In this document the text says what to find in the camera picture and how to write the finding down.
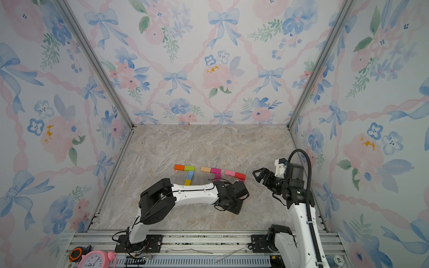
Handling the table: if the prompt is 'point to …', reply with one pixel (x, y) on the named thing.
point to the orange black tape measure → (77, 252)
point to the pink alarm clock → (97, 259)
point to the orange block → (179, 167)
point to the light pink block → (229, 172)
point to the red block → (240, 176)
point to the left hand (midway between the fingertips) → (241, 210)
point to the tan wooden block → (205, 169)
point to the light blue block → (190, 175)
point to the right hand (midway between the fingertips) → (261, 176)
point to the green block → (189, 168)
